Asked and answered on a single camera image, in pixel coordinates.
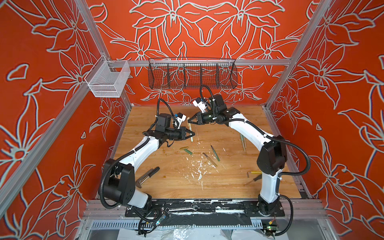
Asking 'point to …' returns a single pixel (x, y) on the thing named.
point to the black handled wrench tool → (148, 174)
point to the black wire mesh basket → (188, 73)
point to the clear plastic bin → (107, 79)
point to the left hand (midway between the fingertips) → (192, 132)
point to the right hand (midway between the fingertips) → (187, 122)
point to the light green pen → (190, 128)
